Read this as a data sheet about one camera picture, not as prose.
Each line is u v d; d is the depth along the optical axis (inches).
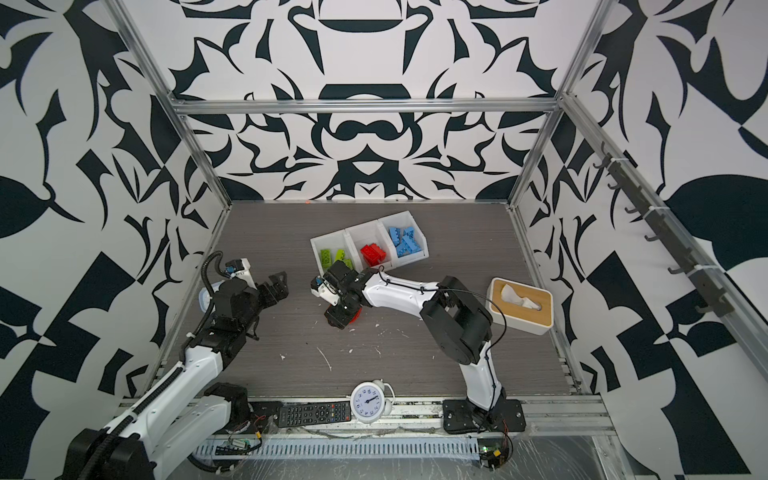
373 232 41.9
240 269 28.7
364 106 36.3
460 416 29.4
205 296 36.0
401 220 42.6
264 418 28.9
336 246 41.3
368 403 29.3
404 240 40.1
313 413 29.2
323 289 31.4
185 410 19.8
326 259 39.9
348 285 27.0
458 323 19.5
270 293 29.3
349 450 25.5
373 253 40.1
